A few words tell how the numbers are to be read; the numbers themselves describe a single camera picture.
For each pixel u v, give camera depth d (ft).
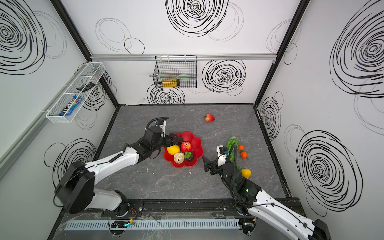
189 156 2.84
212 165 2.21
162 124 2.51
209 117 3.55
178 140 3.09
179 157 2.77
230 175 1.84
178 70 3.25
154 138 2.17
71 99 2.47
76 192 1.37
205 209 2.48
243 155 2.96
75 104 2.36
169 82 2.88
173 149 2.92
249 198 1.80
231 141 3.05
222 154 2.10
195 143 3.13
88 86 2.61
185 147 2.92
